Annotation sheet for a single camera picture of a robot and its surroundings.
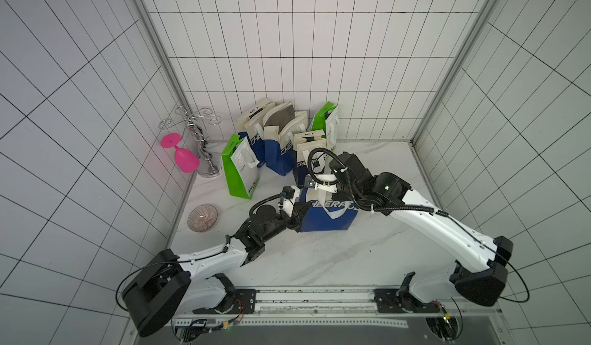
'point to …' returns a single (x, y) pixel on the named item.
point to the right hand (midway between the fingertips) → (336, 165)
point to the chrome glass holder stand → (209, 165)
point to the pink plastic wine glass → (185, 160)
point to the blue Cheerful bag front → (246, 127)
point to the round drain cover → (202, 218)
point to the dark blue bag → (325, 215)
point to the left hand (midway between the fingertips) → (307, 206)
